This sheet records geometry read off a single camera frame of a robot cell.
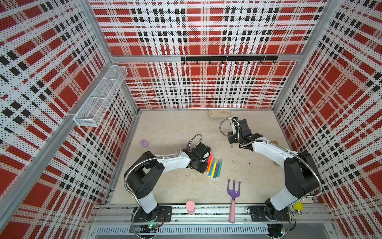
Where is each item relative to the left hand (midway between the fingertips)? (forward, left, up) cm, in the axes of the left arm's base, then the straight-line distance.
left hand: (205, 167), depth 90 cm
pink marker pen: (+6, -3, 0) cm, 6 cm away
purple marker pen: (+17, +11, -2) cm, 20 cm away
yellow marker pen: (-2, -5, 0) cm, 6 cm away
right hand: (+17, -18, +10) cm, 27 cm away
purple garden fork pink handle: (-16, -15, -1) cm, 22 cm away
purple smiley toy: (+16, +41, +2) cm, 44 cm away
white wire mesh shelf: (+28, +71, +21) cm, 79 cm away
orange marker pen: (+1, -3, 0) cm, 3 cm away
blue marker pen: (-1, -4, +1) cm, 4 cm away
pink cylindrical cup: (-24, +7, +10) cm, 26 cm away
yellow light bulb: (-22, -47, +2) cm, 52 cm away
